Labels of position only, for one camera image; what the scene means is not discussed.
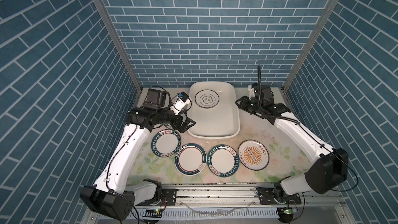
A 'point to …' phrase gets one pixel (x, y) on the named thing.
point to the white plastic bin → (214, 110)
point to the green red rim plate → (190, 159)
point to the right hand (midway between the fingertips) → (236, 100)
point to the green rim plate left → (166, 143)
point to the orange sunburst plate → (253, 155)
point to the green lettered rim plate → (223, 160)
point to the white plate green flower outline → (207, 98)
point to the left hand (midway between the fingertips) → (188, 116)
